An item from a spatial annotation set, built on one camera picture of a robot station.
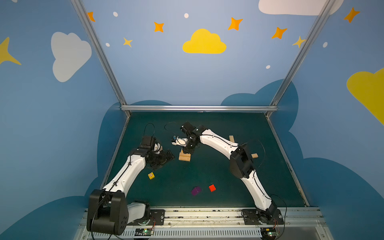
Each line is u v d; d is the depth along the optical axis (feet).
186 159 3.12
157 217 2.44
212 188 2.75
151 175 2.84
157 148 2.45
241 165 1.90
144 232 2.31
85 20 2.36
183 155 3.13
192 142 2.62
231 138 3.44
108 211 1.32
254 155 3.24
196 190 2.69
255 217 2.46
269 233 2.34
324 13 2.35
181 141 2.75
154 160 2.32
